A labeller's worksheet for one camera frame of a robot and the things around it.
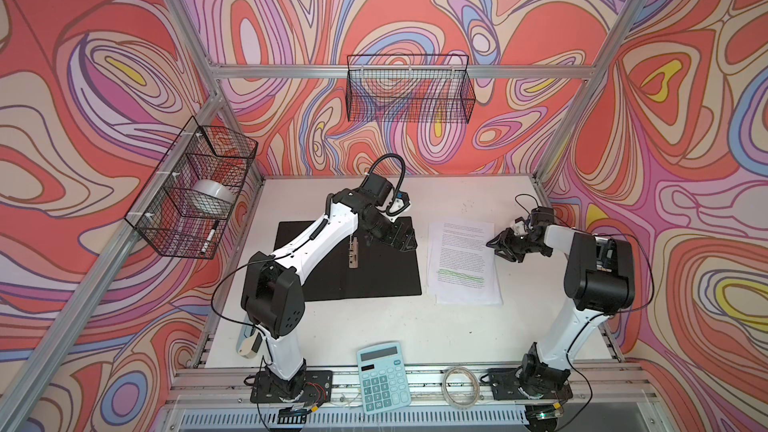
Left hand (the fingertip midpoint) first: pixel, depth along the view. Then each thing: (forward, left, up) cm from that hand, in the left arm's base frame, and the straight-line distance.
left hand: (406, 238), depth 82 cm
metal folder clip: (+4, +16, -15) cm, 23 cm away
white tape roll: (+5, +49, +15) cm, 51 cm away
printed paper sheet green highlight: (0, -19, -17) cm, 25 cm away
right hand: (+5, -30, -16) cm, 35 cm away
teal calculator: (-31, +6, -15) cm, 35 cm away
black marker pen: (-3, +49, +8) cm, 50 cm away
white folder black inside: (-1, +12, -16) cm, 19 cm away
